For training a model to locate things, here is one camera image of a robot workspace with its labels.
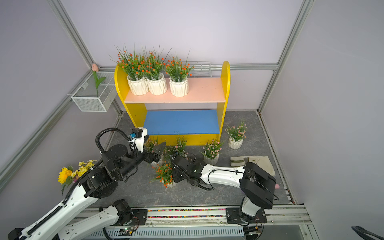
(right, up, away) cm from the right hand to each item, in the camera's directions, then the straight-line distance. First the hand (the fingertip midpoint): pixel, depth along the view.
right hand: (173, 172), depth 81 cm
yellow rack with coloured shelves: (+13, +31, +20) cm, 39 cm away
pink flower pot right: (+21, +11, 0) cm, 24 cm away
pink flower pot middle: (+4, +14, +1) cm, 14 cm away
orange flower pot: (-3, +1, -7) cm, 8 cm away
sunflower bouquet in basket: (-43, +5, -18) cm, 47 cm away
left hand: (-4, +19, -17) cm, 26 cm away
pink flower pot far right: (+38, +20, +10) cm, 44 cm away
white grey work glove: (+55, +3, +12) cm, 56 cm away
